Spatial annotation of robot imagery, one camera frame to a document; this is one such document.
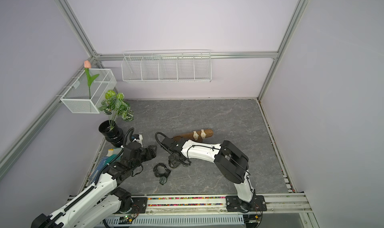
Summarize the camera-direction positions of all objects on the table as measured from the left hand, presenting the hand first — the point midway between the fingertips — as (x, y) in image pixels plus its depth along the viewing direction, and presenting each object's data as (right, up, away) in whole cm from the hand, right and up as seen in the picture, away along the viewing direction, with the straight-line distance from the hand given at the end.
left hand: (152, 149), depth 83 cm
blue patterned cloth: (-33, -16, 0) cm, 36 cm away
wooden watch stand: (+20, +6, +7) cm, 22 cm away
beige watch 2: (+29, +7, +8) cm, 31 cm away
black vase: (-24, +9, +3) cm, 25 cm away
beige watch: (+24, +7, +7) cm, 26 cm away
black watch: (+6, -15, -1) cm, 16 cm away
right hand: (+13, -7, +4) cm, 16 cm away
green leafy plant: (-19, +25, -4) cm, 31 cm away
